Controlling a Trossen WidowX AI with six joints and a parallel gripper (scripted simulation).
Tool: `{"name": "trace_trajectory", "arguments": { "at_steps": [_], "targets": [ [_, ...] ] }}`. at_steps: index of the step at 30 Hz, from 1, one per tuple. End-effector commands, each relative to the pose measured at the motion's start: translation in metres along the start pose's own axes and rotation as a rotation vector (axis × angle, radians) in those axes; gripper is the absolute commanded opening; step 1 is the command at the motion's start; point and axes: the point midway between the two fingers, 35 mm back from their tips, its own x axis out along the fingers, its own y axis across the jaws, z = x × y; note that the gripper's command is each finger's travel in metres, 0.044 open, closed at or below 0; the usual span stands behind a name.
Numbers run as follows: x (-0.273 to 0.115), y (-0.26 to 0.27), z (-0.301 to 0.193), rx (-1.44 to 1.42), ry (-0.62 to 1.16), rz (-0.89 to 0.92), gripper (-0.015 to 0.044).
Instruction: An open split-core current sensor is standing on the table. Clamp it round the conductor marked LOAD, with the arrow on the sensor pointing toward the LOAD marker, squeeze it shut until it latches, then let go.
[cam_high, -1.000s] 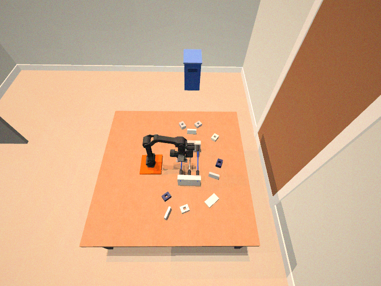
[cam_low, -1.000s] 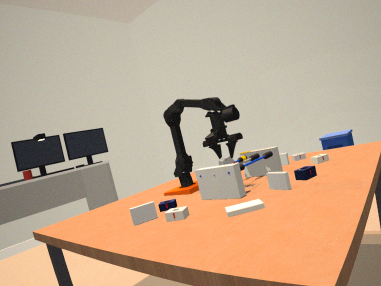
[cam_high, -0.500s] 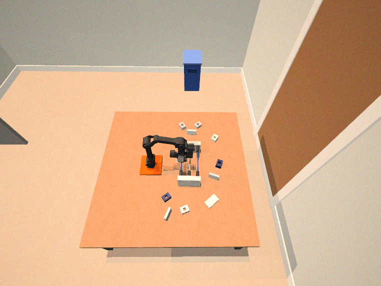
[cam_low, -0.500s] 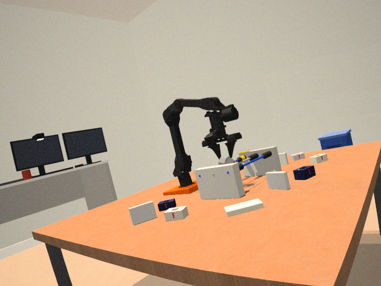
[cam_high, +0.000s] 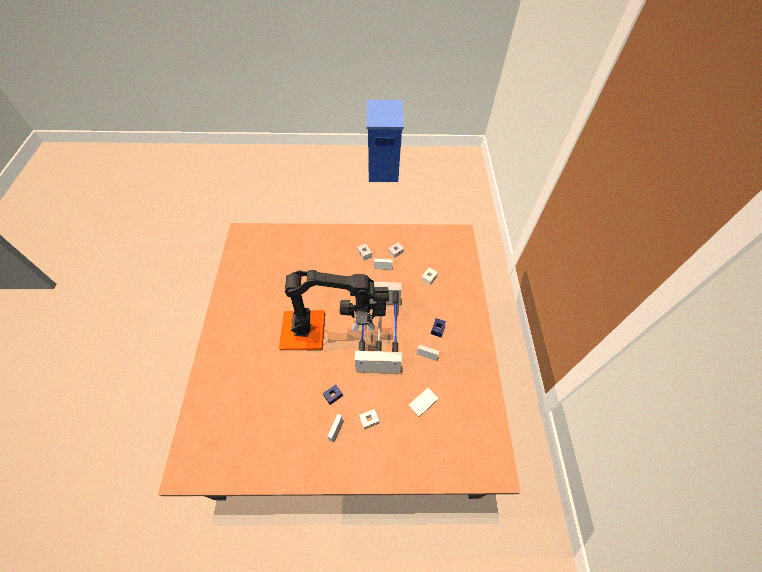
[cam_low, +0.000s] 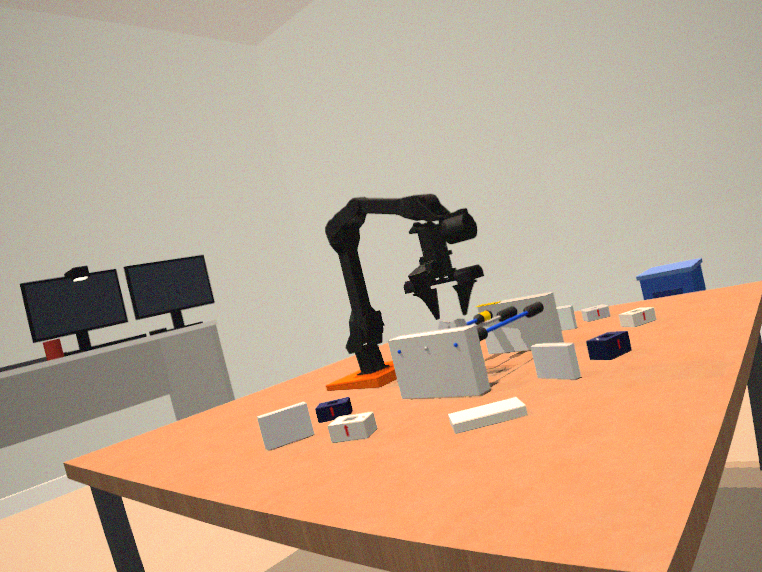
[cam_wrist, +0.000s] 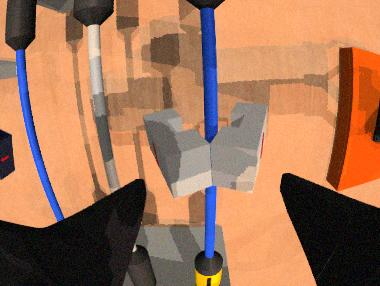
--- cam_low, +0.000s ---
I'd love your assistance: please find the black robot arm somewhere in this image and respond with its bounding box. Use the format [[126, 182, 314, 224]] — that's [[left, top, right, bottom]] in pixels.
[[325, 194, 477, 375]]

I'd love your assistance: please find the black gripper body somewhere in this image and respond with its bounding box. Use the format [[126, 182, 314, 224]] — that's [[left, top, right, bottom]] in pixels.
[[404, 246, 484, 294]]

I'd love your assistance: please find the white box with red arrow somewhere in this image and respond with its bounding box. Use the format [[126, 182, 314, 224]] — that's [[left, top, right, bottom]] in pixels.
[[327, 412, 377, 443]]

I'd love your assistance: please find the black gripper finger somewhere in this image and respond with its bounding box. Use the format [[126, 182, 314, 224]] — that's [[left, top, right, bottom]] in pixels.
[[452, 280, 477, 316], [412, 288, 440, 320]]

